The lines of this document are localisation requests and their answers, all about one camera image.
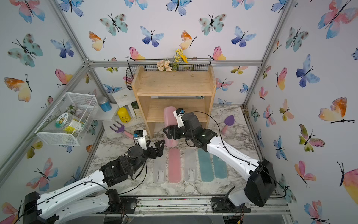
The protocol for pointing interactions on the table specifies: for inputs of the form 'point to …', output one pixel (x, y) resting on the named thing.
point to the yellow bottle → (123, 113)
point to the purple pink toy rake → (121, 129)
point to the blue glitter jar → (105, 104)
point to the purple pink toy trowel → (229, 121)
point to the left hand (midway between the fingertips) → (159, 141)
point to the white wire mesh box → (81, 107)
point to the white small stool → (123, 98)
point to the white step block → (106, 117)
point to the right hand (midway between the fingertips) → (169, 127)
